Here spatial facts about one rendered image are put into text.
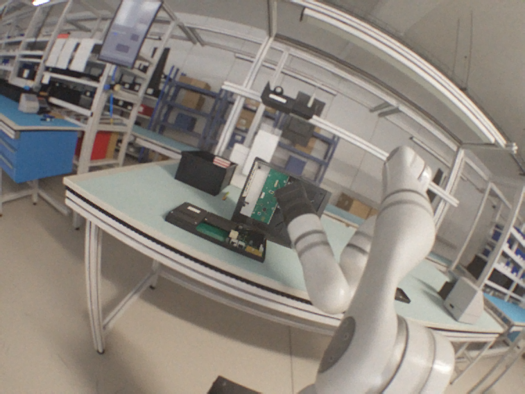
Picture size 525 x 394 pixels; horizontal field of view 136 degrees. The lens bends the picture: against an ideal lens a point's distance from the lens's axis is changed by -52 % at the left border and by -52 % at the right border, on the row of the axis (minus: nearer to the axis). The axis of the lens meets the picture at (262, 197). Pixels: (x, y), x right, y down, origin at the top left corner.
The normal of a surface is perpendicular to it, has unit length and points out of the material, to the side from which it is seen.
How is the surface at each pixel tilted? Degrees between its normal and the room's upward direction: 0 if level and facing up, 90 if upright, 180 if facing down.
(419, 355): 33
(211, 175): 90
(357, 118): 90
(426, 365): 42
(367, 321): 62
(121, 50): 101
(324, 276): 51
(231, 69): 90
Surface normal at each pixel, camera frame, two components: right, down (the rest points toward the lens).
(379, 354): -0.17, -0.70
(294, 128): -0.06, 0.34
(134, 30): 0.26, 0.51
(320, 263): -0.44, -0.72
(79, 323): 0.38, -0.90
